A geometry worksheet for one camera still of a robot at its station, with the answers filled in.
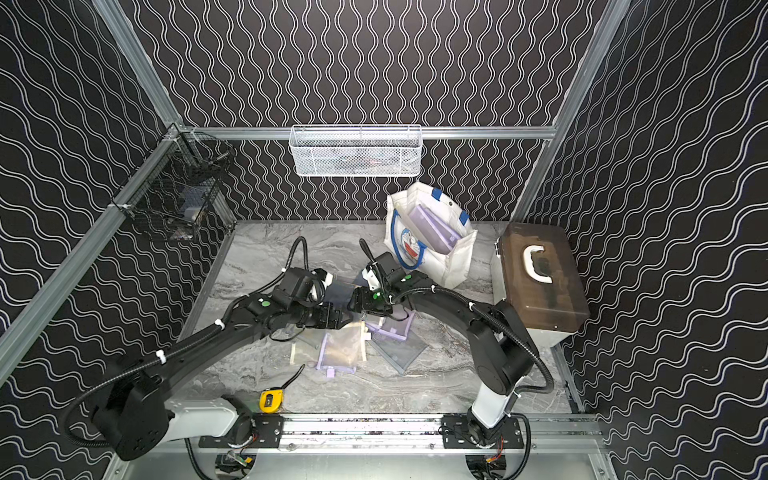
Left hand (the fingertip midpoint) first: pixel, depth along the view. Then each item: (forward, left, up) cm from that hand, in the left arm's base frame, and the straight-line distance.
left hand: (342, 313), depth 80 cm
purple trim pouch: (+29, -28, +3) cm, 40 cm away
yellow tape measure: (-19, +17, -13) cm, 29 cm away
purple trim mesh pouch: (+29, -28, +2) cm, 40 cm away
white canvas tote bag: (+25, -18, -1) cm, 31 cm away
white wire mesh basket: (+75, +6, +2) cm, 75 cm away
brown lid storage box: (+12, -51, +7) cm, 53 cm away
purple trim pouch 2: (-5, 0, -13) cm, 14 cm away
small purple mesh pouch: (+3, -14, -14) cm, 20 cm away
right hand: (+4, -3, -4) cm, 6 cm away
